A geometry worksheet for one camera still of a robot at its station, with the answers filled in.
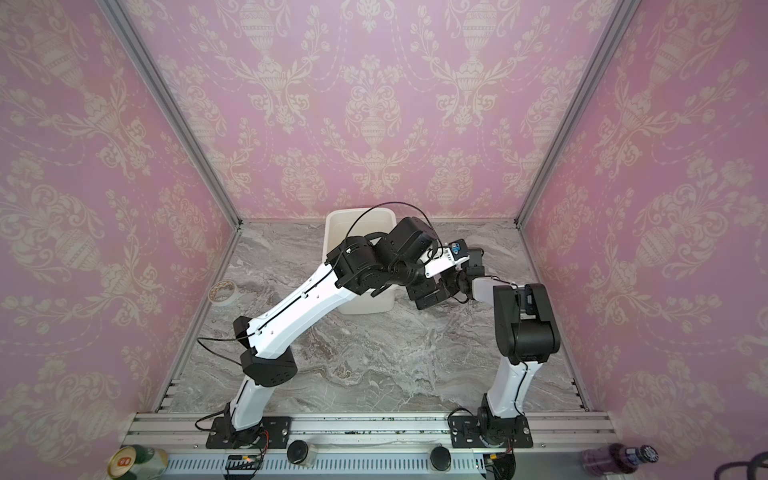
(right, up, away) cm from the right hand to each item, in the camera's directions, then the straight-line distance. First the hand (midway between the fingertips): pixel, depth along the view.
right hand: (432, 271), depth 99 cm
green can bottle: (-67, -37, -37) cm, 85 cm away
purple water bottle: (+34, -38, -35) cm, 62 cm away
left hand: (-3, +2, -33) cm, 34 cm away
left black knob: (-34, -36, -36) cm, 61 cm away
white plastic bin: (-32, +16, +6) cm, 36 cm away
